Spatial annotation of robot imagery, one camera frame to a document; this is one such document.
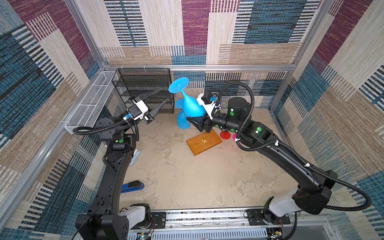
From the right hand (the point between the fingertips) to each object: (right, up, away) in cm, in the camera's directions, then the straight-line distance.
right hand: (194, 113), depth 62 cm
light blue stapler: (-36, -24, +32) cm, 54 cm away
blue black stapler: (-33, -37, +19) cm, 54 cm away
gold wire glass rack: (+6, -15, +37) cm, 41 cm away
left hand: (-11, +6, -10) cm, 16 cm away
